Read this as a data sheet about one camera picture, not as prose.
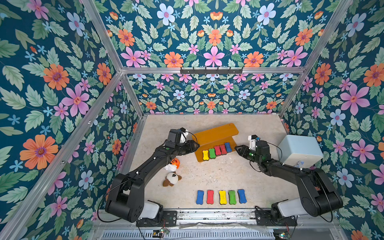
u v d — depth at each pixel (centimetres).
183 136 72
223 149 96
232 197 79
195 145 81
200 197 80
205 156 93
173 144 67
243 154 80
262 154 70
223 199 78
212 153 94
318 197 44
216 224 72
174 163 88
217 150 96
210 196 80
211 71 93
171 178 86
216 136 91
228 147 98
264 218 74
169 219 74
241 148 84
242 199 78
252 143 82
